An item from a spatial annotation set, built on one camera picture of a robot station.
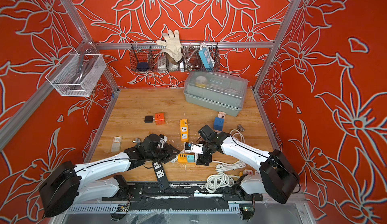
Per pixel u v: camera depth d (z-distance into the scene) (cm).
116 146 88
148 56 102
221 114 100
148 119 101
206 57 87
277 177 41
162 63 94
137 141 90
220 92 93
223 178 74
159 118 96
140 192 73
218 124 90
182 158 82
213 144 60
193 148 71
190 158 77
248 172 73
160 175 76
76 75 76
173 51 90
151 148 65
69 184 41
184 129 93
